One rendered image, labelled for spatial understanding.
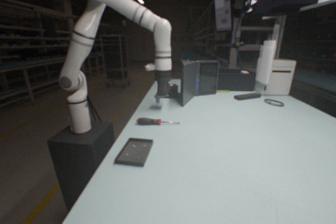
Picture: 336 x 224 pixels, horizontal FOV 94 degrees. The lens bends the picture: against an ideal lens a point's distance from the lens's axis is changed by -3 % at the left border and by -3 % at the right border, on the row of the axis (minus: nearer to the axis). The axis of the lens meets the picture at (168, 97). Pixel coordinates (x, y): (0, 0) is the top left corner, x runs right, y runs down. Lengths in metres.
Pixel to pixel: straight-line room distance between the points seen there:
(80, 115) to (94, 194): 0.57
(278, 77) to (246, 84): 0.19
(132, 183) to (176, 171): 0.11
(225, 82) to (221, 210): 0.88
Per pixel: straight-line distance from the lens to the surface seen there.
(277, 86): 1.19
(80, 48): 0.82
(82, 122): 0.95
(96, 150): 0.93
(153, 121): 0.64
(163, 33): 0.69
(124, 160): 0.47
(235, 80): 1.16
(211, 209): 0.39
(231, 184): 0.44
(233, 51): 2.45
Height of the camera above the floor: 1.30
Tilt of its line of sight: 18 degrees down
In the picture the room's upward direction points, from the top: straight up
